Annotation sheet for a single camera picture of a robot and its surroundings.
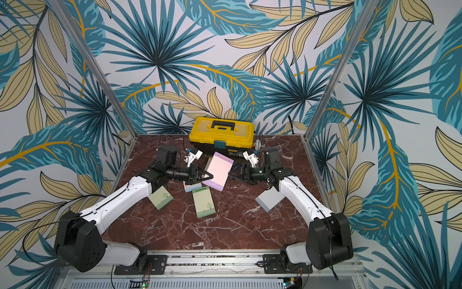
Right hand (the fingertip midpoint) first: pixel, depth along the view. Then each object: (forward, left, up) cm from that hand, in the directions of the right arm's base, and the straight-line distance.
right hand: (234, 176), depth 78 cm
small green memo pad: (0, +37, -17) cm, 40 cm away
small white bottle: (+32, -16, -15) cm, 38 cm away
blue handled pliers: (-1, -1, +6) cm, 6 cm away
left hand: (-4, +10, +4) cm, 11 cm away
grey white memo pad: (-1, -19, -20) cm, 27 cm away
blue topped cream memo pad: (+5, +22, -18) cm, 29 cm away
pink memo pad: (+2, +6, +4) cm, 7 cm away
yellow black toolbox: (+27, +1, -2) cm, 27 cm away
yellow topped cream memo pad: (+3, +11, +6) cm, 13 cm away
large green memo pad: (-3, +15, -19) cm, 24 cm away
